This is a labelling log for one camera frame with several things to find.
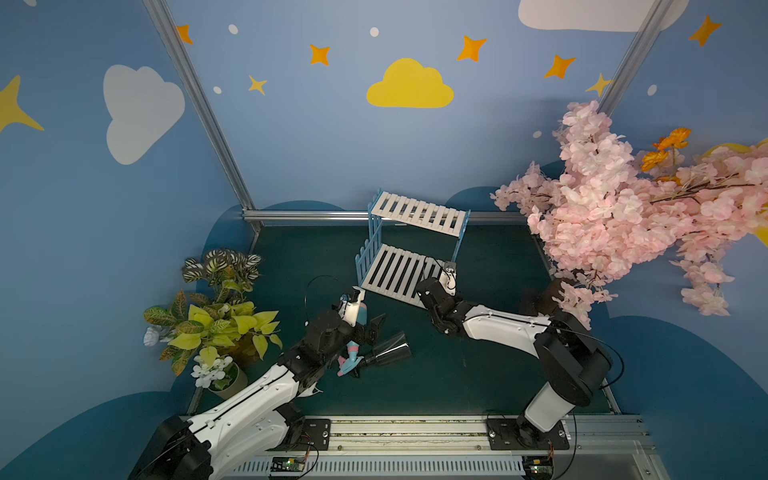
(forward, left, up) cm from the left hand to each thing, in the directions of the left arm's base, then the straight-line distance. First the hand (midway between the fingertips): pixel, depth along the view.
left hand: (371, 305), depth 80 cm
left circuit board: (-35, +19, -18) cm, 43 cm away
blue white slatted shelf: (+23, -7, -17) cm, 29 cm away
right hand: (+12, -22, -6) cm, 26 cm away
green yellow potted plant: (-12, +36, +7) cm, 38 cm away
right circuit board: (-34, -42, -18) cm, 57 cm away
